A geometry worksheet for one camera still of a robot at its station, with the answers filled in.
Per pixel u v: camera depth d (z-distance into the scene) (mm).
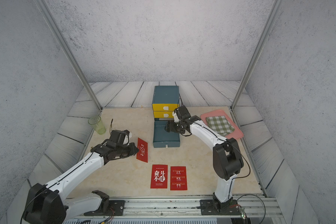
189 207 746
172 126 796
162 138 979
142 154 853
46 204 396
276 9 705
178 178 829
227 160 477
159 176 842
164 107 942
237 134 1024
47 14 726
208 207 717
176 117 826
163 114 996
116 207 727
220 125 1076
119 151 679
